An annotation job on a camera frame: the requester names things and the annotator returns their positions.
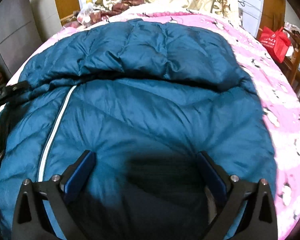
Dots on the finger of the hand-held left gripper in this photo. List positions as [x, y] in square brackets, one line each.
[17, 88]

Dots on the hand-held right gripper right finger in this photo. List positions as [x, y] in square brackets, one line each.
[211, 175]

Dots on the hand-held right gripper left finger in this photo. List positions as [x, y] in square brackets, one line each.
[81, 170]

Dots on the blue puffer jacket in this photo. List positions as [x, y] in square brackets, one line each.
[145, 110]

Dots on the grey refrigerator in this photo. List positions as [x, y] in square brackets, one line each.
[12, 30]

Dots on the clear plastic bottle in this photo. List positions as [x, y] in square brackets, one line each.
[86, 16]

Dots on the brown wooden panel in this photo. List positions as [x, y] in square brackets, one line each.
[66, 0]
[272, 2]

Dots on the pink penguin print blanket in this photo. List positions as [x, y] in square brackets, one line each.
[277, 85]

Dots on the wooden shelf rack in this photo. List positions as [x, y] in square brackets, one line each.
[298, 65]

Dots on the red shopping bag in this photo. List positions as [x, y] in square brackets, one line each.
[275, 43]

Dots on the white pillow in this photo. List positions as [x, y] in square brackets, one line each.
[155, 10]

